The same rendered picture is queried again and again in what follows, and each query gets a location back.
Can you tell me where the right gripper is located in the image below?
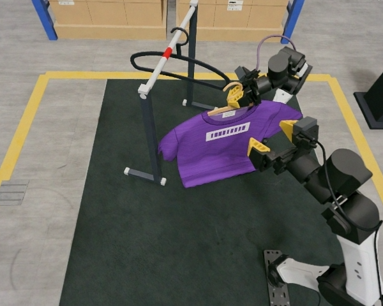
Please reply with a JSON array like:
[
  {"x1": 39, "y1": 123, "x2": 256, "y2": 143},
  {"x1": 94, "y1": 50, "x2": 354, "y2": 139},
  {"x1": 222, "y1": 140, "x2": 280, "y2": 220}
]
[{"x1": 227, "y1": 75, "x2": 271, "y2": 108}]

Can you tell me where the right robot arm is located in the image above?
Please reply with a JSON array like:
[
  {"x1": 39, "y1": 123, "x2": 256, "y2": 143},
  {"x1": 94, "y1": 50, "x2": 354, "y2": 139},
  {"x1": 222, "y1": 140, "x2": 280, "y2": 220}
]
[{"x1": 235, "y1": 46, "x2": 312, "y2": 103}]

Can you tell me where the black clothes hanger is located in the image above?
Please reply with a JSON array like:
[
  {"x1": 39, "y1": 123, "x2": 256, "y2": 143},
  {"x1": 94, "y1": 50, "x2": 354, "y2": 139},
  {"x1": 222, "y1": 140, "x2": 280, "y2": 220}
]
[{"x1": 130, "y1": 27, "x2": 230, "y2": 91}]

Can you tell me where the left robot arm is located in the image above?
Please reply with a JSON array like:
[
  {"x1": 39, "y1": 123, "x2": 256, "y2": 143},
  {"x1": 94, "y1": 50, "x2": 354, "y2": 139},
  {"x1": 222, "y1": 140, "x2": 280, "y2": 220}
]
[{"x1": 263, "y1": 116, "x2": 383, "y2": 306}]

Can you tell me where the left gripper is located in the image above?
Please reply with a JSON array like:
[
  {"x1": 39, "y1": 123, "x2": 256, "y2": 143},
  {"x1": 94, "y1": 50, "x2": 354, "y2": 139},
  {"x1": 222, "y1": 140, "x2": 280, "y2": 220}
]
[{"x1": 247, "y1": 120, "x2": 321, "y2": 184}]

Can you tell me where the purple t-shirt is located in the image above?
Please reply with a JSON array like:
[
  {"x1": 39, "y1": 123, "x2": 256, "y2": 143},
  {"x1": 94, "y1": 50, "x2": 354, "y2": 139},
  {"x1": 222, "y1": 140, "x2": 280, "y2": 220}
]
[{"x1": 158, "y1": 100, "x2": 303, "y2": 188}]

